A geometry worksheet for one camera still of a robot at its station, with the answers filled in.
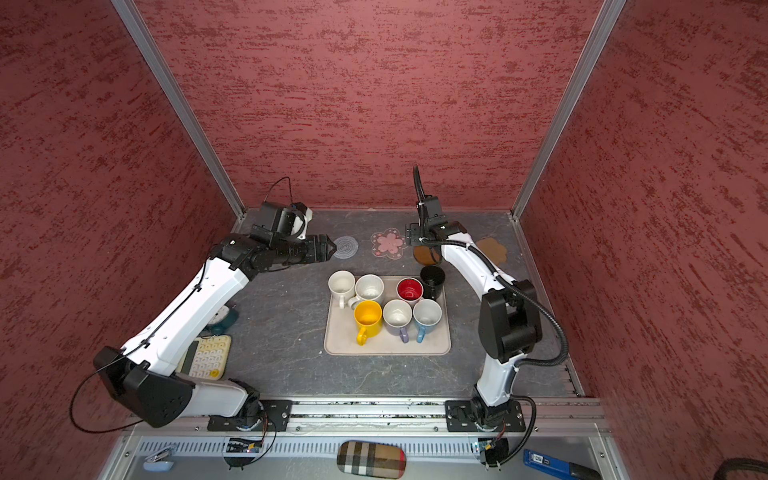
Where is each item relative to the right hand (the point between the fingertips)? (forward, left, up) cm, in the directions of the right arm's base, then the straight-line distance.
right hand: (419, 237), depth 92 cm
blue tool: (-58, -30, -12) cm, 67 cm away
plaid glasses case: (-55, +15, -12) cm, 58 cm away
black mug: (-9, -4, -11) cm, 14 cm away
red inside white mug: (-12, +3, -12) cm, 18 cm away
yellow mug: (-21, +17, -14) cm, 30 cm away
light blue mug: (-20, -2, -13) cm, 24 cm away
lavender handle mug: (-20, +8, -14) cm, 26 cm away
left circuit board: (-52, +48, -18) cm, 73 cm away
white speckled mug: (-11, +17, -11) cm, 23 cm away
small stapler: (-55, +63, -12) cm, 85 cm away
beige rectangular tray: (-26, +25, -15) cm, 39 cm away
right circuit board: (-53, -16, -19) cm, 59 cm away
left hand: (-14, +27, +10) cm, 32 cm away
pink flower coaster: (+10, +10, -15) cm, 21 cm away
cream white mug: (-10, +26, -11) cm, 30 cm away
